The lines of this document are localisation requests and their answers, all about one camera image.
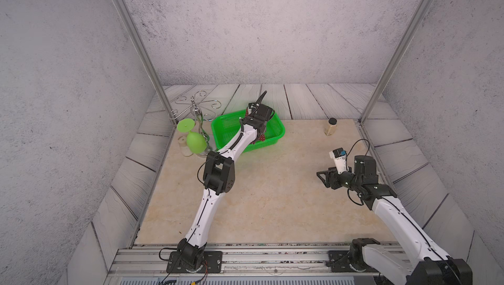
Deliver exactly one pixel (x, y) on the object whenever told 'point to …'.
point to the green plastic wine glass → (195, 142)
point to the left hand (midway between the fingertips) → (258, 125)
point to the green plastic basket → (268, 134)
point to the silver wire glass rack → (202, 108)
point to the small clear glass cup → (184, 149)
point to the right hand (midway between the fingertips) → (326, 171)
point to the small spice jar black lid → (331, 128)
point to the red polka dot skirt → (262, 137)
